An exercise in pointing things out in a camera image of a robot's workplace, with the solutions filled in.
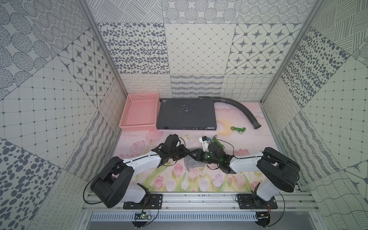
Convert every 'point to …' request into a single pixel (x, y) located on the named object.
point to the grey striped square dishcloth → (190, 163)
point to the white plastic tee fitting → (201, 140)
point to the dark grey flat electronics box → (188, 114)
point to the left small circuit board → (144, 216)
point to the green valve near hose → (239, 130)
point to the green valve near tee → (214, 137)
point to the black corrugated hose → (256, 125)
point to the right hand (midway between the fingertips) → (189, 155)
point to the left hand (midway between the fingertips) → (189, 146)
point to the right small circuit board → (263, 215)
